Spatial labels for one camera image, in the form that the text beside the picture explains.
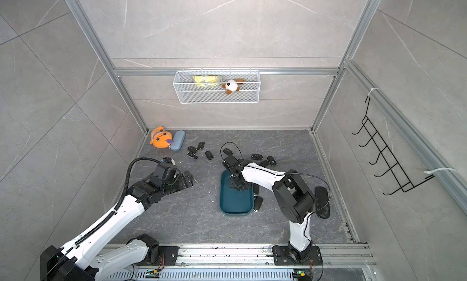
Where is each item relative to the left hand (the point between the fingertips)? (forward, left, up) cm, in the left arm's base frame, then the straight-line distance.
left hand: (186, 177), depth 80 cm
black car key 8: (+23, +4, -15) cm, 28 cm away
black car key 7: (+27, +4, -14) cm, 31 cm away
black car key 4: (+20, -35, -14) cm, 43 cm away
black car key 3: (+17, -43, -14) cm, 48 cm away
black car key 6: (+30, -1, -15) cm, 34 cm away
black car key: (-7, -33, -16) cm, 37 cm away
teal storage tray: (-7, -21, -13) cm, 26 cm away
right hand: (+2, -24, -14) cm, 27 cm away
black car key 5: (+25, -18, -15) cm, 34 cm away
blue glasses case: (+34, +13, -13) cm, 38 cm away
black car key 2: (0, -33, -15) cm, 36 cm away
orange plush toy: (+30, +22, -7) cm, 38 cm away
